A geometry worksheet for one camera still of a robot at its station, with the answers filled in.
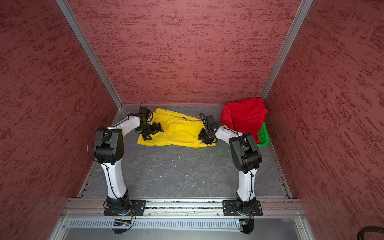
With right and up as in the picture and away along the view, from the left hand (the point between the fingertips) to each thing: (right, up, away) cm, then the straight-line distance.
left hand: (158, 135), depth 99 cm
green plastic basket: (+69, +1, -7) cm, 69 cm away
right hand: (+27, -3, -2) cm, 27 cm away
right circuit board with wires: (+51, -41, -28) cm, 71 cm away
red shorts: (+61, +14, +5) cm, 63 cm away
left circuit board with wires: (-13, -40, -27) cm, 50 cm away
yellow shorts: (+12, +3, +6) cm, 14 cm away
